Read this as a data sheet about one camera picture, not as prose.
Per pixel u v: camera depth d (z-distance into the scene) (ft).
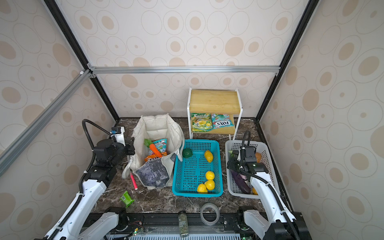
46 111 2.13
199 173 3.00
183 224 2.30
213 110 2.62
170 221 2.45
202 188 2.62
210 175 2.80
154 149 2.91
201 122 3.02
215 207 2.52
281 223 1.30
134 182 2.86
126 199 2.60
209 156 3.04
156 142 3.10
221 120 3.09
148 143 2.97
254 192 2.65
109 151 1.82
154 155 2.85
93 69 2.94
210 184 2.67
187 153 3.05
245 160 2.04
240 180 2.80
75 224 1.36
